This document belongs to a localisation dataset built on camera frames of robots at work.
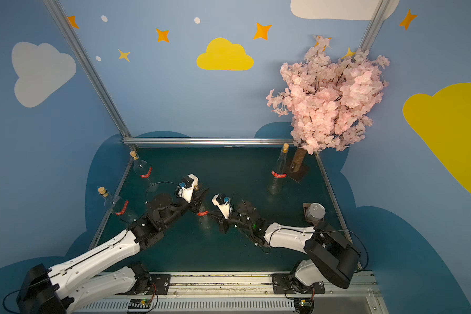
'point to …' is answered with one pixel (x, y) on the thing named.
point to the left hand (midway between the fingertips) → (204, 183)
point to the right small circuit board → (305, 307)
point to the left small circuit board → (139, 303)
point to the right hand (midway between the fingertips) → (211, 211)
